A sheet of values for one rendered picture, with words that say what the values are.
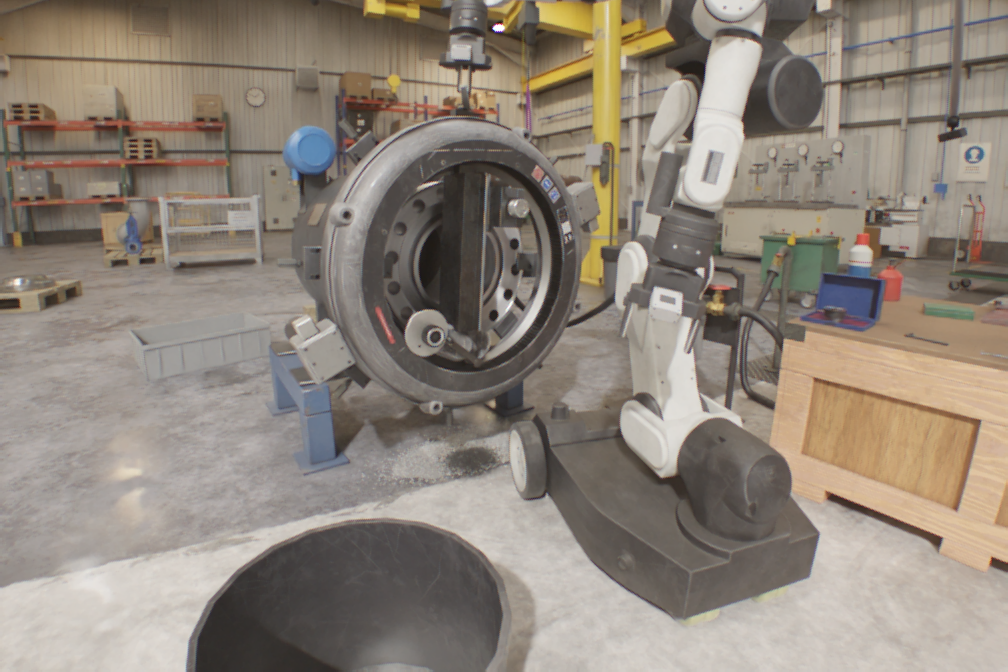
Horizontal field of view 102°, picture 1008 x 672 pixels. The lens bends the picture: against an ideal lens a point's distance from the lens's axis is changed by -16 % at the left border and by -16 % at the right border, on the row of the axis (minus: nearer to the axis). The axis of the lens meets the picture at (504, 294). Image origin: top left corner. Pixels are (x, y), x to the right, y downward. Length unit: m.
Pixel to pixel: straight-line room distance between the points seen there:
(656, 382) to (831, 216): 5.94
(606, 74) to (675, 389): 4.17
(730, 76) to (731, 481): 0.64
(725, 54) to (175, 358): 2.45
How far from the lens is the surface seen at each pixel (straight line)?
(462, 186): 1.17
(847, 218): 7.18
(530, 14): 7.74
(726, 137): 0.72
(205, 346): 2.63
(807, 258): 4.22
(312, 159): 1.79
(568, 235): 1.39
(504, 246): 1.40
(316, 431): 1.52
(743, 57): 0.77
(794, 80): 0.85
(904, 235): 10.31
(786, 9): 0.99
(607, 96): 4.96
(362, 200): 1.08
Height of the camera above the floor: 0.76
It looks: 10 degrees down
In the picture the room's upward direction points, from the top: straight up
